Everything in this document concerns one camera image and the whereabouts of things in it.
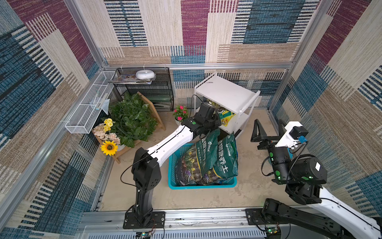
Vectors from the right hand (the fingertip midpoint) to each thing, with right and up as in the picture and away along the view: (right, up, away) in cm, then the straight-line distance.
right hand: (268, 121), depth 54 cm
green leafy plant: (-60, +1, +29) cm, 66 cm away
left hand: (-12, +3, +27) cm, 30 cm away
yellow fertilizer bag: (-9, +3, +30) cm, 31 cm away
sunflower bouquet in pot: (-67, -11, +19) cm, 70 cm away
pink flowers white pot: (-35, +6, +46) cm, 59 cm away
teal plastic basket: (-36, -15, +18) cm, 43 cm away
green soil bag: (-12, -21, +14) cm, 28 cm away
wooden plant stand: (-72, -19, +34) cm, 82 cm away
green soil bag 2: (-25, -20, +23) cm, 39 cm away
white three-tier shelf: (-5, +15, +27) cm, 31 cm away
